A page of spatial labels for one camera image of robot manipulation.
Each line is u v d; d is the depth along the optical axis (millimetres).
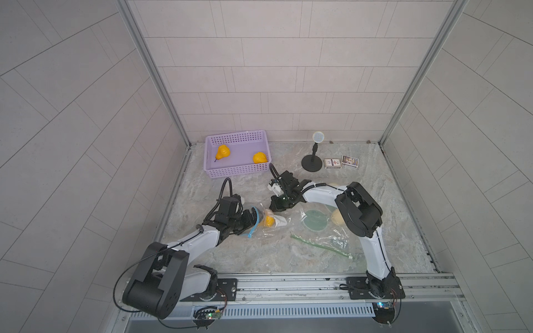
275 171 790
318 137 881
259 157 1035
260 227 785
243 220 754
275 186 880
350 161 1080
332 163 1055
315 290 723
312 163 1084
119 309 390
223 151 1069
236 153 1097
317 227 849
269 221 814
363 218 530
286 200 739
